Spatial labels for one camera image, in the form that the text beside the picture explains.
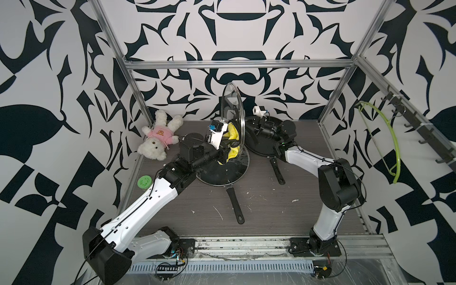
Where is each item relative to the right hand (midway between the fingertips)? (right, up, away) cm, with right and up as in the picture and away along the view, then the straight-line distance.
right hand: (239, 123), depth 71 cm
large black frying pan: (-2, -33, +9) cm, 34 cm away
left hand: (-3, -5, -4) cm, 7 cm away
